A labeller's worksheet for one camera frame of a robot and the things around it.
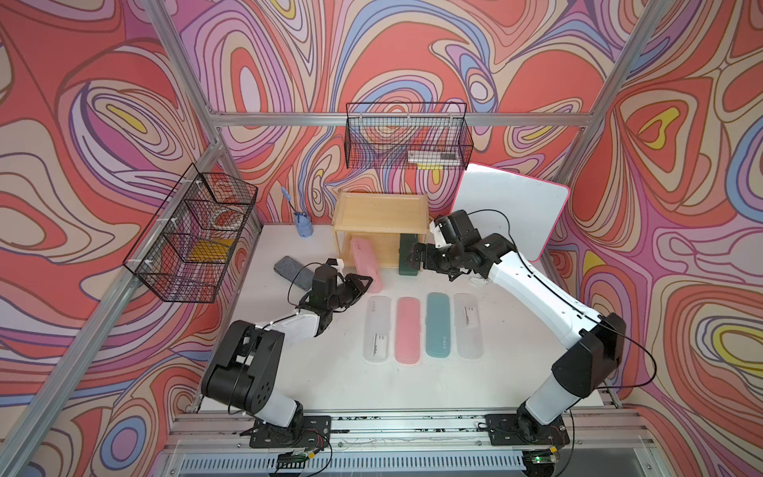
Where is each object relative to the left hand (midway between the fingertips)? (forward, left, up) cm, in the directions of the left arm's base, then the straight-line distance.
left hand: (375, 282), depth 88 cm
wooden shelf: (+18, -2, +10) cm, 21 cm away
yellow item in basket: (-3, +40, +19) cm, 44 cm away
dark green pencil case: (+23, -11, -7) cm, 27 cm away
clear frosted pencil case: (-9, -1, -12) cm, 15 cm away
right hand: (-2, -13, +9) cm, 16 cm away
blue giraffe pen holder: (+31, +28, -4) cm, 42 cm away
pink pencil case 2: (-10, -10, -12) cm, 19 cm away
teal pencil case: (-13, -19, -12) cm, 26 cm away
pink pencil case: (+11, +3, -4) cm, 12 cm away
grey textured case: (+13, +30, -13) cm, 35 cm away
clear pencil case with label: (-9, -29, -12) cm, 32 cm away
